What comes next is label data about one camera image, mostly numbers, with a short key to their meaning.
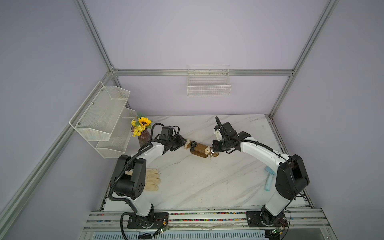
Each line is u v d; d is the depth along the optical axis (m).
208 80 0.94
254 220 0.73
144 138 0.89
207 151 0.91
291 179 0.46
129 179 0.46
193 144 0.93
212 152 0.89
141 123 0.84
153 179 0.88
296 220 0.75
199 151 0.93
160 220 0.73
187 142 0.93
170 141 0.77
